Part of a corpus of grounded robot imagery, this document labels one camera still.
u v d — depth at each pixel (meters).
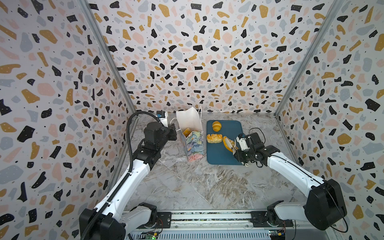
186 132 0.95
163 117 0.64
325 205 0.41
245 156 0.73
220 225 0.73
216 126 1.10
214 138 1.02
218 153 1.02
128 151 0.49
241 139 0.78
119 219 0.41
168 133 0.67
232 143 0.92
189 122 0.96
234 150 0.87
